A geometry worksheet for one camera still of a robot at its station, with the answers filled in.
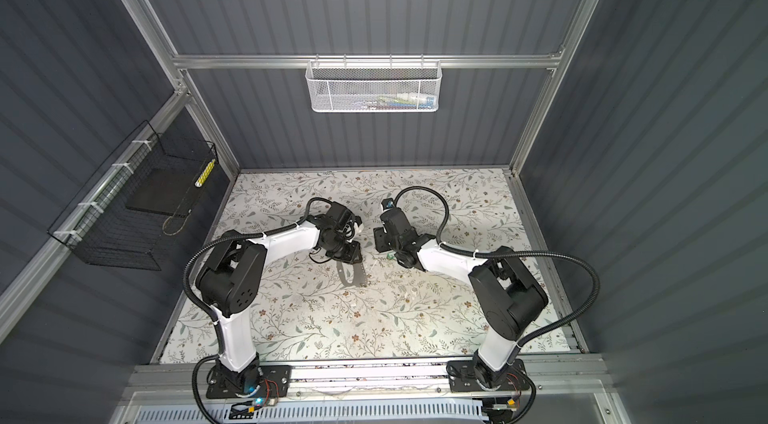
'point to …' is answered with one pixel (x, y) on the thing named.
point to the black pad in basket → (167, 190)
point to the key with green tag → (390, 256)
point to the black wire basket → (125, 216)
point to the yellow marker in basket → (205, 173)
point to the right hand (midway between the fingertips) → (384, 232)
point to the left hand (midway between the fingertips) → (359, 258)
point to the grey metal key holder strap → (359, 277)
